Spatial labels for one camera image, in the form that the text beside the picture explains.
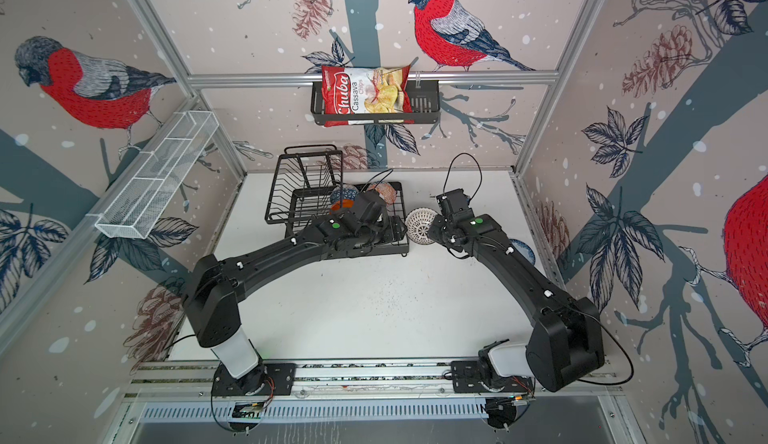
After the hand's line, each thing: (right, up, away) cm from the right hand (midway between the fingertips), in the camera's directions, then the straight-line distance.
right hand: (430, 235), depth 84 cm
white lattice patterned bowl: (-3, +3, +4) cm, 6 cm away
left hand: (-8, +2, -4) cm, 9 cm away
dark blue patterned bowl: (-27, +12, +24) cm, 38 cm away
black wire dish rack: (-46, +12, +24) cm, 53 cm away
